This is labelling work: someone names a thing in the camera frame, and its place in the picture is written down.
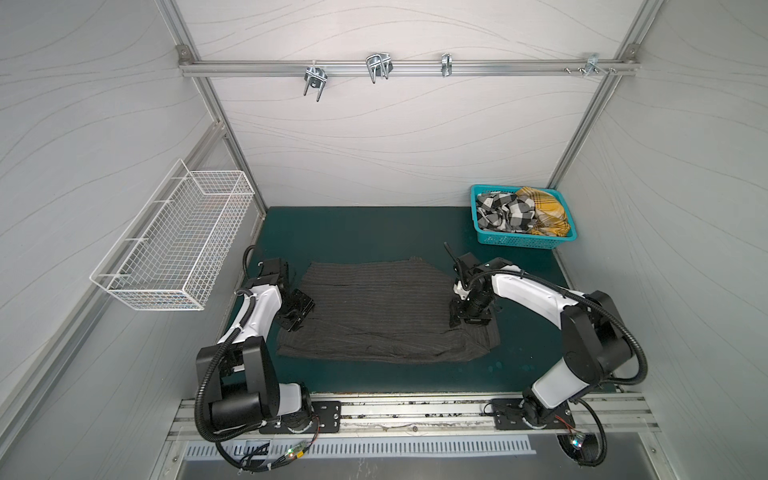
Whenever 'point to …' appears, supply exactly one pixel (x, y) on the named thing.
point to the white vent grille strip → (204, 450)
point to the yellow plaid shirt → (550, 219)
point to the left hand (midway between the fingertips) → (315, 307)
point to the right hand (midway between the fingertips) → (463, 317)
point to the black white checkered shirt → (506, 212)
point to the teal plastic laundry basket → (519, 239)
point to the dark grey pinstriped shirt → (382, 311)
